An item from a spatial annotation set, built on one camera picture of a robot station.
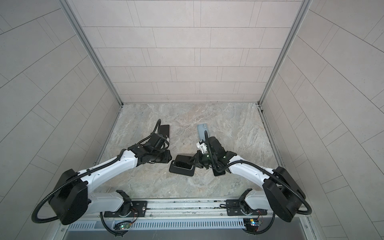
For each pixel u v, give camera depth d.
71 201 0.39
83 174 0.43
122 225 0.65
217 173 0.82
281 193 0.41
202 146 0.76
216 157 0.63
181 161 0.87
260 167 0.48
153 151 0.63
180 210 0.72
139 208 0.71
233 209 0.71
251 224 0.68
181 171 0.82
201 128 1.02
